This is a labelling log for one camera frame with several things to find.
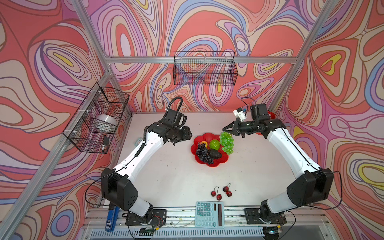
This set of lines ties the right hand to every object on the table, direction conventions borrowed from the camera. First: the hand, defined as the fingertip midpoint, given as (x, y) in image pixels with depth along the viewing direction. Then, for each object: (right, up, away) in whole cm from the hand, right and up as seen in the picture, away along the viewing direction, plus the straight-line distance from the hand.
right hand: (224, 132), depth 76 cm
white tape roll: (-58, +5, -6) cm, 59 cm away
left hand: (-17, -1, +4) cm, 18 cm away
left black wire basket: (-66, +2, -2) cm, 66 cm away
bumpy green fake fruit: (-2, -8, +18) cm, 20 cm away
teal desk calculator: (-8, -41, -3) cm, 42 cm away
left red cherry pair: (-5, -34, +5) cm, 34 cm away
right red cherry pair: (+3, -32, +6) cm, 33 cm away
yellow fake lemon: (-8, -7, +20) cm, 23 cm away
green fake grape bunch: (+1, -4, 0) cm, 4 cm away
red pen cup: (+38, +9, +25) cm, 46 cm away
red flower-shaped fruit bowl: (-6, -5, +25) cm, 26 cm away
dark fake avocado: (-3, -14, +15) cm, 21 cm away
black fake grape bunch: (-10, -13, +15) cm, 22 cm away
